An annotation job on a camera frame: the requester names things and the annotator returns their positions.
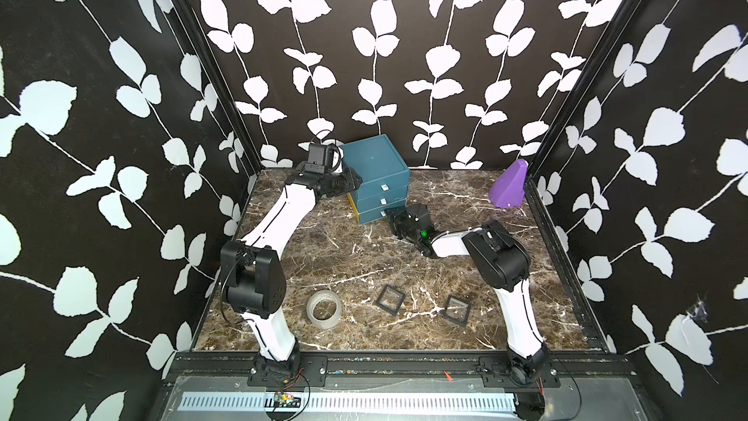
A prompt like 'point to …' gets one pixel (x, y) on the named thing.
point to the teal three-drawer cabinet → (385, 176)
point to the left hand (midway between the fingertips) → (361, 176)
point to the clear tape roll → (323, 309)
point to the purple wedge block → (507, 190)
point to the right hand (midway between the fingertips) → (380, 208)
